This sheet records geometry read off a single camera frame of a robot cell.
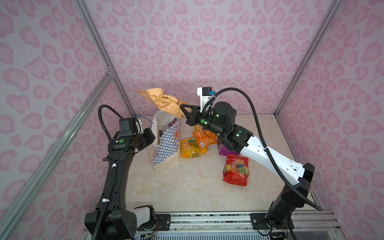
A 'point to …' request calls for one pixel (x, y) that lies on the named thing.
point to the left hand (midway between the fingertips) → (155, 133)
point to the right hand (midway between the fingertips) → (180, 105)
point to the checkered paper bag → (166, 126)
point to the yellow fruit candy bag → (190, 148)
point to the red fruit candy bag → (235, 171)
